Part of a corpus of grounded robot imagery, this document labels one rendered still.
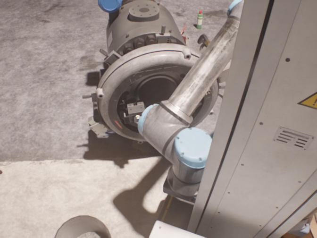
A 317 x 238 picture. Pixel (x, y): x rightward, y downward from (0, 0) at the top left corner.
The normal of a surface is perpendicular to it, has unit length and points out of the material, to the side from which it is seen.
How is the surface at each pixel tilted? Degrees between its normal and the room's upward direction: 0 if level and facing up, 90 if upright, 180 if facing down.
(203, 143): 5
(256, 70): 90
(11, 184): 0
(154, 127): 38
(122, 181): 0
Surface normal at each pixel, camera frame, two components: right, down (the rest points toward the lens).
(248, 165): -0.37, 0.70
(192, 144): 0.06, -0.60
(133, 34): -0.36, -0.55
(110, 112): 0.19, 0.74
